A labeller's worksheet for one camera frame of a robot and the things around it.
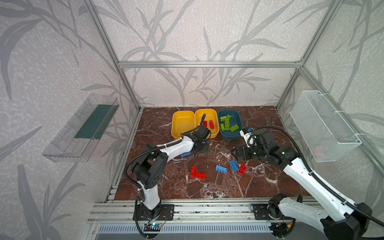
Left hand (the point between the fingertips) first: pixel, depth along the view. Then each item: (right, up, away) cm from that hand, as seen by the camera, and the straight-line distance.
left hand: (206, 143), depth 92 cm
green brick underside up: (+15, +11, +13) cm, 23 cm away
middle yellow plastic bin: (+4, +19, +19) cm, 27 cm away
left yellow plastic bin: (-18, +13, +21) cm, 30 cm away
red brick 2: (+5, +12, +16) cm, 20 cm away
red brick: (+21, -14, -6) cm, 26 cm away
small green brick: (+18, +17, +20) cm, 31 cm away
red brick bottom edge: (-3, -17, -8) cm, 19 cm away
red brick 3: (0, +12, +16) cm, 20 cm away
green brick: (+13, +15, +18) cm, 27 cm away
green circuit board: (-27, -38, -21) cm, 51 cm away
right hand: (+16, +1, -16) cm, 23 cm away
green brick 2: (+12, +9, +12) cm, 20 cm away
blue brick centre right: (+16, -13, -4) cm, 21 cm away
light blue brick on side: (+9, -14, -6) cm, 18 cm away
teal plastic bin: (+23, +15, +19) cm, 33 cm away
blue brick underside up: (-13, -7, +1) cm, 15 cm away
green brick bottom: (+20, +9, +12) cm, 25 cm away
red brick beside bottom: (-7, -15, -7) cm, 18 cm away
